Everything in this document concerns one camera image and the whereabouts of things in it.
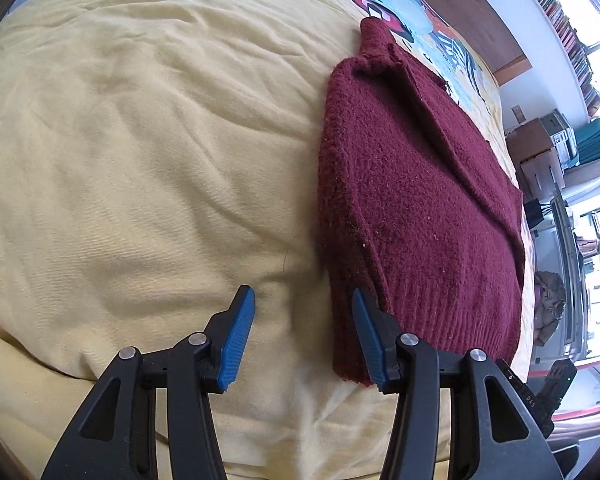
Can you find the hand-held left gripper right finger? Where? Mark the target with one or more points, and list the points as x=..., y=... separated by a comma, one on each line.
x=370, y=345

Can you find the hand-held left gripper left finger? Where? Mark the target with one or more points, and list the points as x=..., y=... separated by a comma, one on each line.
x=237, y=340

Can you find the dark red knit sweater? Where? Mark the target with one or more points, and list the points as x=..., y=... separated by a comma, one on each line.
x=420, y=210

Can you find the brown garment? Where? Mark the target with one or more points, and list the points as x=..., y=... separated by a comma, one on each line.
x=550, y=305

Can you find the yellow printed duvet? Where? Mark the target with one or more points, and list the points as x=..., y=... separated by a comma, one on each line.
x=130, y=160

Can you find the wooden chest of drawers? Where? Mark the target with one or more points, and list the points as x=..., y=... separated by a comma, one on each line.
x=532, y=155

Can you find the wooden headboard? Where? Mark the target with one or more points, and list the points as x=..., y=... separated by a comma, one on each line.
x=470, y=15

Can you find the row of books on shelf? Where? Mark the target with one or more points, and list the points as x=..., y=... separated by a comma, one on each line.
x=565, y=25

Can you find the red frame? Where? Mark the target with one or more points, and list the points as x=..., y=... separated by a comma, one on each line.
x=595, y=360

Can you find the grey metal rail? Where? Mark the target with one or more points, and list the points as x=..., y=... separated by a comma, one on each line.
x=567, y=270

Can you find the wide wall socket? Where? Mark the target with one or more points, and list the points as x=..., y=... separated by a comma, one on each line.
x=518, y=113

